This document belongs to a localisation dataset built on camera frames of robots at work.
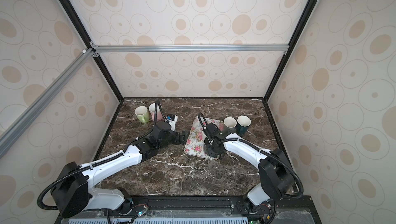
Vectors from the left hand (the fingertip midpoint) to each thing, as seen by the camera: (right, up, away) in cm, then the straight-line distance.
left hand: (187, 130), depth 80 cm
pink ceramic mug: (-20, +7, +21) cm, 30 cm away
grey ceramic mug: (+26, +3, +17) cm, 31 cm away
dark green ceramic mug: (+34, +3, +17) cm, 38 cm away
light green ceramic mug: (-31, +8, +19) cm, 37 cm away
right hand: (+15, -12, +7) cm, 20 cm away
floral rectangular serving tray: (+3, -11, +15) cm, 19 cm away
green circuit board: (-20, -37, -9) cm, 43 cm away
